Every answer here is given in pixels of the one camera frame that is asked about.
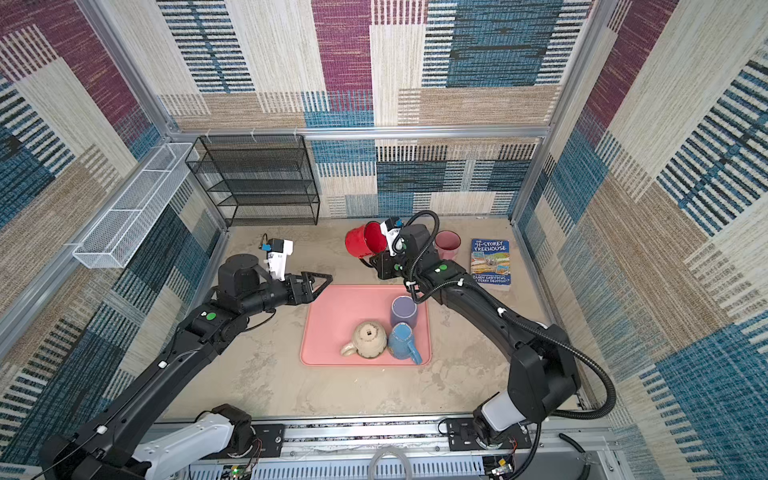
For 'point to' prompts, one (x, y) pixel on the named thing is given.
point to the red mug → (365, 240)
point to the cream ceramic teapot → (369, 341)
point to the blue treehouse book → (490, 261)
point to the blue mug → (401, 344)
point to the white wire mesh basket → (118, 235)
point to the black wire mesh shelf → (256, 180)
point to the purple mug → (404, 309)
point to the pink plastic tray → (329, 321)
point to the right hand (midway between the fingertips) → (373, 263)
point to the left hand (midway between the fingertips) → (323, 275)
